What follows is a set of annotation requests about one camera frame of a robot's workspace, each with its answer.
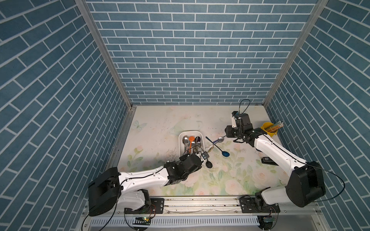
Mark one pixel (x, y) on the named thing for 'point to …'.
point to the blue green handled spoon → (224, 153)
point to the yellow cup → (266, 125)
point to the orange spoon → (191, 138)
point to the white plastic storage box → (194, 133)
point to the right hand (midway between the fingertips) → (228, 129)
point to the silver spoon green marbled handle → (186, 141)
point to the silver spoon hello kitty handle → (198, 140)
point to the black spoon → (208, 164)
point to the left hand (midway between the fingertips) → (196, 157)
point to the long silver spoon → (220, 139)
